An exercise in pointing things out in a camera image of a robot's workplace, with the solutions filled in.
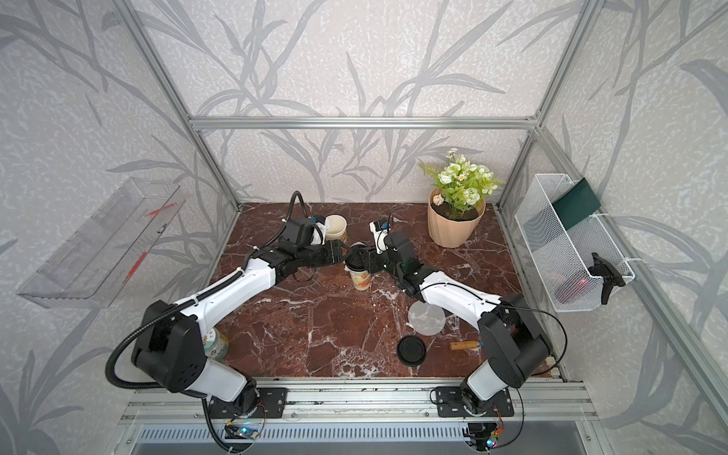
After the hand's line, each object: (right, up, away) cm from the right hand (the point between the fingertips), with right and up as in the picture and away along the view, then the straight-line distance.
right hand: (364, 248), depth 85 cm
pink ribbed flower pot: (+29, +6, +10) cm, 32 cm away
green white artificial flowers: (+29, +20, -1) cm, 35 cm away
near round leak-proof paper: (+19, -23, +4) cm, 30 cm away
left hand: (-5, -1, -2) cm, 5 cm away
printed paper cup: (-10, +7, +8) cm, 15 cm away
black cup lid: (-2, -3, -3) cm, 5 cm away
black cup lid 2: (+14, -29, -4) cm, 33 cm away
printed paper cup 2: (-1, -10, +3) cm, 10 cm away
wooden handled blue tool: (+30, -28, -3) cm, 41 cm away
